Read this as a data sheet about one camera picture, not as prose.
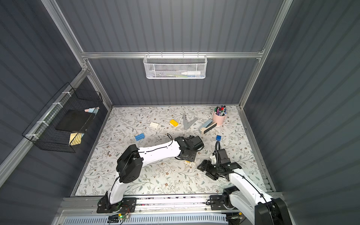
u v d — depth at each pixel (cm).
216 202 74
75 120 77
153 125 106
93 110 82
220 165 67
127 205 73
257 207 42
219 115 101
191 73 93
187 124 105
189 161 77
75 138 61
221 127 106
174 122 108
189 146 63
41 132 62
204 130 101
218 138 99
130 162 53
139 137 100
